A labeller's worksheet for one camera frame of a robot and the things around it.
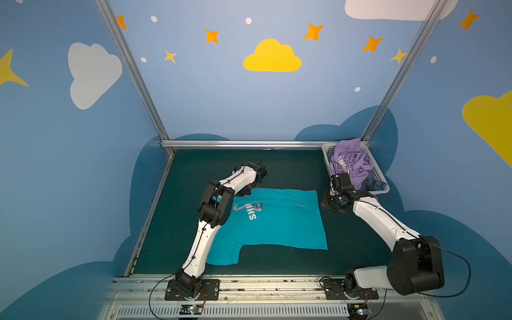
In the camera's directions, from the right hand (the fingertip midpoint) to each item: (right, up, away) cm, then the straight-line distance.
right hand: (326, 200), depth 89 cm
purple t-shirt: (+17, +21, +15) cm, 31 cm away
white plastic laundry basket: (+31, +24, +20) cm, 44 cm away
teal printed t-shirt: (-23, -9, +5) cm, 25 cm away
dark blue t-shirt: (+28, +8, +12) cm, 32 cm away
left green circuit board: (-55, -37, -18) cm, 69 cm away
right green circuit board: (+6, -38, -17) cm, 42 cm away
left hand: (-42, +1, +11) cm, 43 cm away
